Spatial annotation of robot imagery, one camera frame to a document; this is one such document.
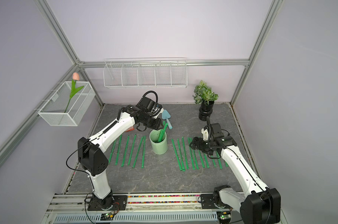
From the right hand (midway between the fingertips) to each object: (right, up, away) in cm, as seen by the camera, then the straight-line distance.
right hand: (196, 145), depth 81 cm
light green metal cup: (-22, -3, +6) cm, 23 cm away
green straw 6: (+5, -12, +6) cm, 15 cm away
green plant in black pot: (+7, +31, +9) cm, 33 cm away
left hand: (-20, +11, +2) cm, 23 cm away
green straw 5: (+1, -9, +10) cm, 14 cm away
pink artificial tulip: (-71, +32, -1) cm, 78 cm away
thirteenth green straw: (-37, -7, +12) cm, 40 cm away
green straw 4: (-2, +1, +18) cm, 18 cm away
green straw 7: (+8, -11, +8) cm, 16 cm away
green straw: (-11, -9, +10) cm, 17 cm away
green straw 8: (+7, -1, -28) cm, 29 cm away
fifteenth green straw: (-46, -7, +13) cm, 48 cm away
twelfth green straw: (-33, -7, +11) cm, 36 cm away
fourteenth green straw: (-42, -6, +13) cm, 44 cm away
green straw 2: (-7, -15, +4) cm, 17 cm away
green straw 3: (-6, -7, +11) cm, 14 cm away
